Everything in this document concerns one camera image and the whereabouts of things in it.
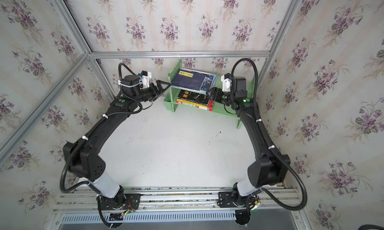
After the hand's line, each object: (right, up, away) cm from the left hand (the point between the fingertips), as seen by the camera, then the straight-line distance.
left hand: (167, 85), depth 76 cm
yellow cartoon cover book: (+24, -10, +20) cm, 33 cm away
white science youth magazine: (+23, +5, +16) cm, 29 cm away
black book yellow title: (+15, -5, +20) cm, 25 cm away
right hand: (+22, -4, +1) cm, 23 cm away
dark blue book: (+9, +7, +16) cm, 20 cm away
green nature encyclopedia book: (+24, -13, +20) cm, 34 cm away
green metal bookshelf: (-2, -7, +25) cm, 26 cm away
